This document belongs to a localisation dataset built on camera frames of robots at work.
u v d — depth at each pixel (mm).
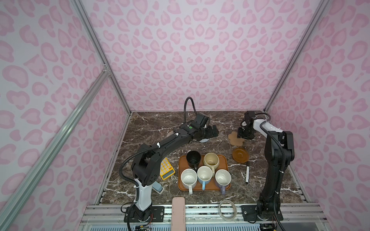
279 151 546
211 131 769
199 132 726
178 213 705
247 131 866
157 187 767
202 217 734
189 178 839
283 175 587
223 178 835
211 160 903
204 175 849
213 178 793
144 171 484
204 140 1016
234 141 1034
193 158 884
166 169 878
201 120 674
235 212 737
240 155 949
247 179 838
